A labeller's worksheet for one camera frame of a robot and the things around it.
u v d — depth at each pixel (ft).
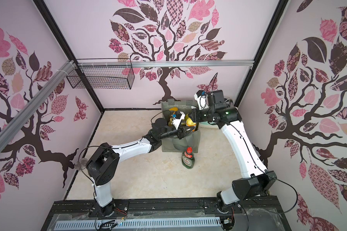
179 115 2.25
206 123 2.04
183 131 2.34
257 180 1.28
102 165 1.58
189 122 2.43
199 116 2.07
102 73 3.11
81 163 2.44
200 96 2.04
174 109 2.83
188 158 2.57
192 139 2.51
